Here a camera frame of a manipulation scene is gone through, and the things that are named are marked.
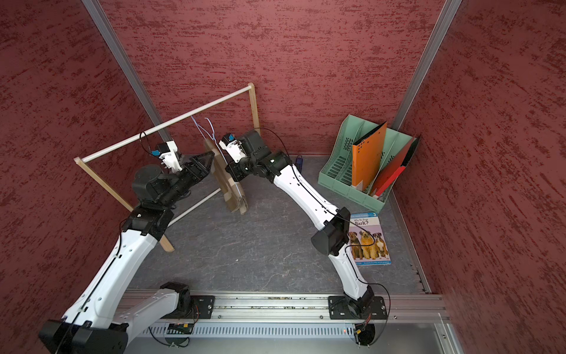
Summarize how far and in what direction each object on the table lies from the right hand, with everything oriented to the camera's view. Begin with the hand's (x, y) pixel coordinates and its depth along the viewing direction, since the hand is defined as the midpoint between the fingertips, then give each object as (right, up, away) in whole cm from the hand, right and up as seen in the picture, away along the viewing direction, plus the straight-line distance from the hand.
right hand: (229, 172), depth 76 cm
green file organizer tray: (+45, -1, +27) cm, 52 cm away
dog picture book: (+54, -29, +13) cm, 63 cm away
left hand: (-3, +3, -9) cm, 10 cm away
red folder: (+70, +1, +23) cm, 74 cm away
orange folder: (+52, +7, +9) cm, 54 cm away
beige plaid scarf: (-1, -6, +6) cm, 9 cm away
